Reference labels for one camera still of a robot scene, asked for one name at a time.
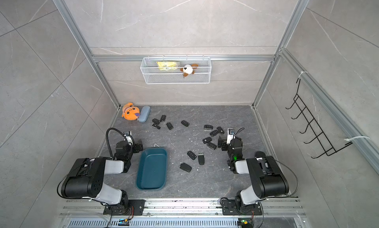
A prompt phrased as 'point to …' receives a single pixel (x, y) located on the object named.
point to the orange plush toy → (130, 112)
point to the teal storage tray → (151, 169)
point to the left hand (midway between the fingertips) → (133, 138)
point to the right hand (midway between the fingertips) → (228, 135)
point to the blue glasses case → (144, 113)
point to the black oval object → (260, 154)
